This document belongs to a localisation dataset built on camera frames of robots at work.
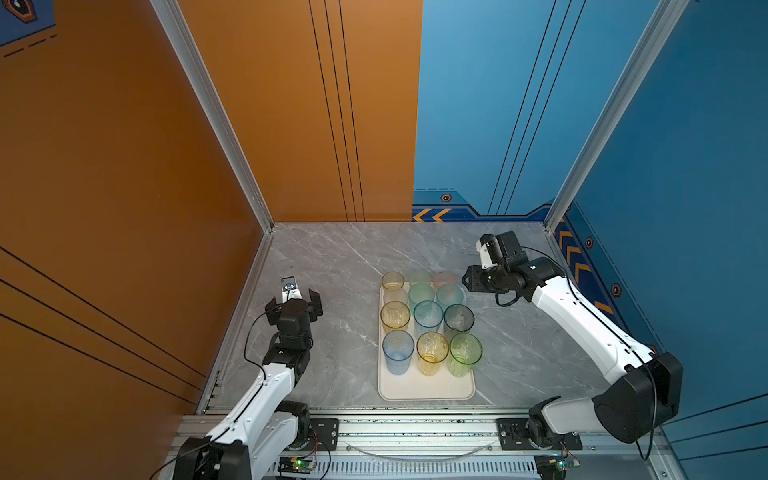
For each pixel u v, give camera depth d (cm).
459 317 88
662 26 71
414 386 82
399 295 92
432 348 78
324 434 74
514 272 57
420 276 97
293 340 63
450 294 94
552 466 71
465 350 82
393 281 96
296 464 71
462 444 73
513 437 72
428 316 87
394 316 86
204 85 81
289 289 70
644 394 40
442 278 97
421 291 90
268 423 51
